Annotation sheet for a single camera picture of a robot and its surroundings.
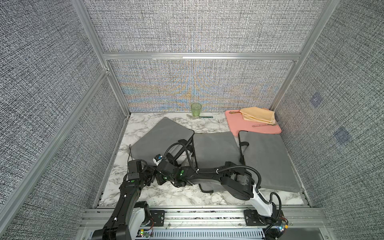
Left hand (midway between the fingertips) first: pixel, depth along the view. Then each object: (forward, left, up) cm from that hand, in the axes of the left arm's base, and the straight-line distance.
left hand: (160, 166), depth 86 cm
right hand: (-3, +4, +1) cm, 5 cm away
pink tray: (+35, -55, -5) cm, 65 cm away
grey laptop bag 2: (+6, -66, -2) cm, 66 cm away
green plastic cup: (+45, -23, +3) cm, 51 cm away
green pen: (+42, -31, -5) cm, 53 cm away
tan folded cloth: (+43, -73, -4) cm, 85 cm away
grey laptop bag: (+11, -32, -3) cm, 34 cm away
